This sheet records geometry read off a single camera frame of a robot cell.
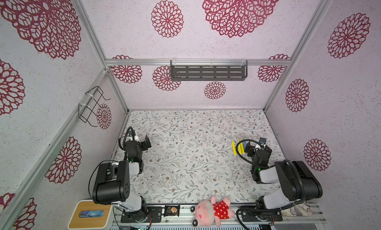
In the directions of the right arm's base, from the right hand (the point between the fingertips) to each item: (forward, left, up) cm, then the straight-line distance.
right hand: (258, 142), depth 90 cm
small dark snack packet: (-37, +50, -7) cm, 63 cm away
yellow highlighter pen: (-11, +18, +9) cm, 22 cm away
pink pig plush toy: (-38, +33, 0) cm, 51 cm away
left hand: (+1, +73, +1) cm, 73 cm away
